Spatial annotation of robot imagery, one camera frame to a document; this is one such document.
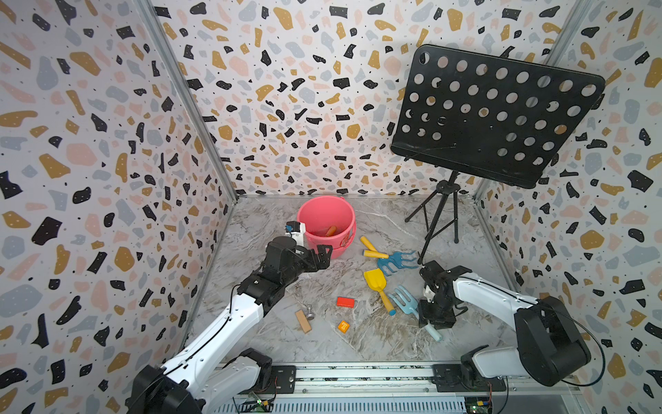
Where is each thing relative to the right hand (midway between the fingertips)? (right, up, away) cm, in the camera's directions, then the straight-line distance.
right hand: (425, 325), depth 84 cm
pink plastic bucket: (-33, +34, +22) cm, 53 cm away
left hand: (-33, +26, -7) cm, 42 cm away
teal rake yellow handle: (-7, +19, +17) cm, 26 cm away
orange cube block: (-27, 0, -1) cm, 27 cm away
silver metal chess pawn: (-38, +3, +1) cm, 38 cm away
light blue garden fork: (-3, +5, +3) cm, 7 cm away
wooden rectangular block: (-40, +1, 0) cm, 40 cm away
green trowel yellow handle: (-32, +30, +22) cm, 49 cm away
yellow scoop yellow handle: (-15, +12, +11) cm, 22 cm away
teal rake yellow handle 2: (-18, +25, +19) cm, 36 cm away
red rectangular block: (-26, +5, +7) cm, 27 cm away
